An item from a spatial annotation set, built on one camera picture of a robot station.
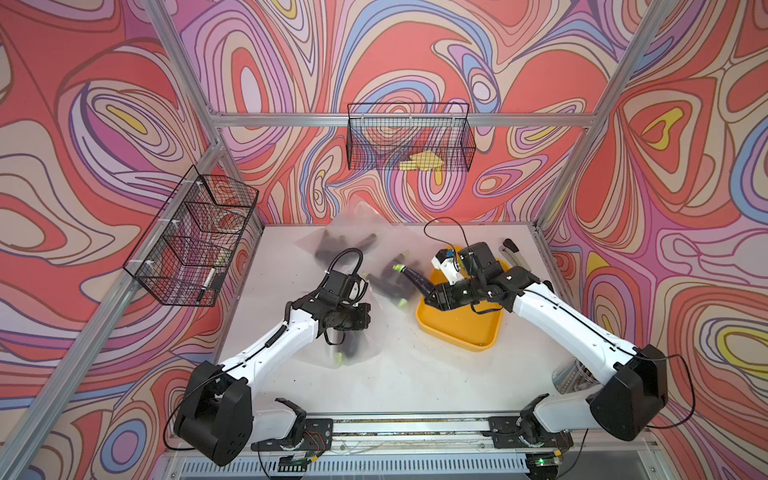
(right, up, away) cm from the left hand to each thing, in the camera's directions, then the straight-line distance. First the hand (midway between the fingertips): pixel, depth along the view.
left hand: (374, 320), depth 82 cm
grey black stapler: (+49, +19, +26) cm, 58 cm away
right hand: (+16, +5, -5) cm, 18 cm away
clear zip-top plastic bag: (-7, +27, +33) cm, 43 cm away
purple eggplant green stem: (+13, +10, -6) cm, 18 cm away
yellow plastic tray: (+27, -4, +9) cm, 28 cm away
